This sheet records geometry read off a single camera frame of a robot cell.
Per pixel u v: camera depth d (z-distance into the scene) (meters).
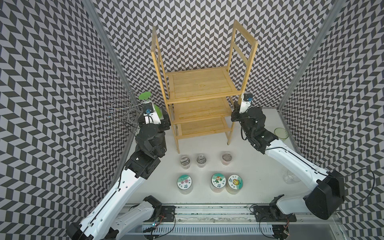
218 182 0.75
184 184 0.74
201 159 0.85
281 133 0.89
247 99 0.60
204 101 0.59
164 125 0.57
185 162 0.83
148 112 0.47
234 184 0.75
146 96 0.82
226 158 0.86
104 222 0.37
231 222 0.72
